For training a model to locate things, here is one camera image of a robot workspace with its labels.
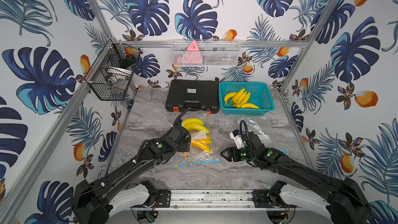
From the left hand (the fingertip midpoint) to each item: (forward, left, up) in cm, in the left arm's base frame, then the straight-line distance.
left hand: (181, 137), depth 78 cm
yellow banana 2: (+43, -28, -12) cm, 53 cm away
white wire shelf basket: (+56, -15, +14) cm, 60 cm away
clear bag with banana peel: (-1, -10, -14) cm, 17 cm away
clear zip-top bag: (+14, -44, -6) cm, 46 cm away
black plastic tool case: (+39, -7, -9) cm, 40 cm away
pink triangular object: (+43, -2, +20) cm, 48 cm away
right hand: (-3, -23, -6) cm, 24 cm away
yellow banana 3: (+42, -34, -10) cm, 55 cm away
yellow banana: (+32, -41, -9) cm, 52 cm away
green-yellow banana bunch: (+13, -6, -8) cm, 16 cm away
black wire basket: (+25, +41, +15) cm, 51 cm away
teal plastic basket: (+45, -51, -12) cm, 69 cm away
